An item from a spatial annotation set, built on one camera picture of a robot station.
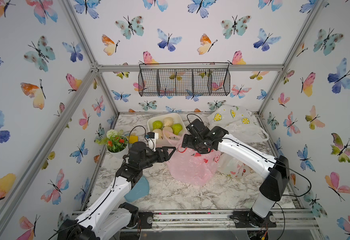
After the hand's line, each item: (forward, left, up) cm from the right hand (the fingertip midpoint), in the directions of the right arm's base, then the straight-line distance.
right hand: (189, 143), depth 79 cm
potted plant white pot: (+1, +40, -3) cm, 41 cm away
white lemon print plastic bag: (+29, -36, -14) cm, 48 cm away
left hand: (-5, +7, +2) cm, 9 cm away
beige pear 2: (+21, +15, -16) cm, 30 cm away
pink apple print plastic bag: (-7, -1, -12) cm, 14 cm away
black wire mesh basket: (+43, +4, +10) cm, 44 cm away
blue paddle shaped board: (-18, +26, -20) cm, 38 cm away
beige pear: (+19, +20, -16) cm, 32 cm away
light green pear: (+25, +23, -15) cm, 37 cm away
